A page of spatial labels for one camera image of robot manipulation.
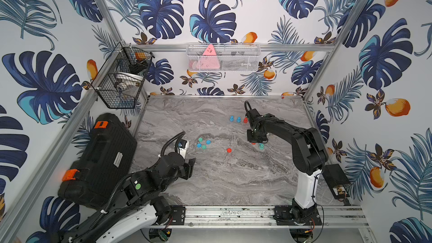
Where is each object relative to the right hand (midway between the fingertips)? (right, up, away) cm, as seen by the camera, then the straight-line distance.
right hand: (253, 139), depth 98 cm
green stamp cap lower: (-29, -4, 0) cm, 29 cm away
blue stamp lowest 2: (-7, +12, +9) cm, 16 cm away
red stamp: (0, -2, 0) cm, 2 cm away
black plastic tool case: (-67, -4, -27) cm, 73 cm away
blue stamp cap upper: (-26, -1, +2) cm, 27 cm away
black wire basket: (-69, +31, -14) cm, 77 cm away
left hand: (-33, -3, -28) cm, 43 cm away
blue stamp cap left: (-32, -3, 0) cm, 32 cm away
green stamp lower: (+4, -4, -3) cm, 6 cm away
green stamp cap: (-31, 0, +3) cm, 31 cm away
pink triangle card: (-26, +44, -7) cm, 52 cm away
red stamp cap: (-14, -6, -3) cm, 16 cm away
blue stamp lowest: (-12, +12, +9) cm, 19 cm away
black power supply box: (+36, -17, -18) cm, 43 cm away
